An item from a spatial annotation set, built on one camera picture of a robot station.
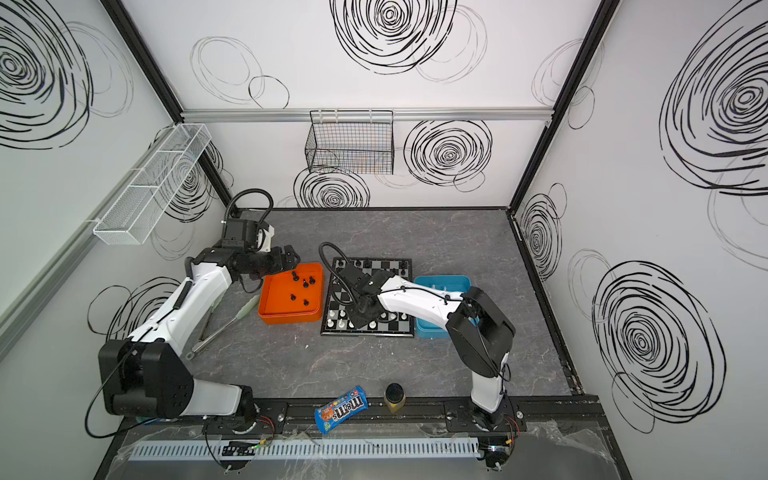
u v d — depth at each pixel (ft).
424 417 2.47
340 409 2.42
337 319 2.90
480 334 1.52
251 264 2.32
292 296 3.09
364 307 2.00
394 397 2.23
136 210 2.42
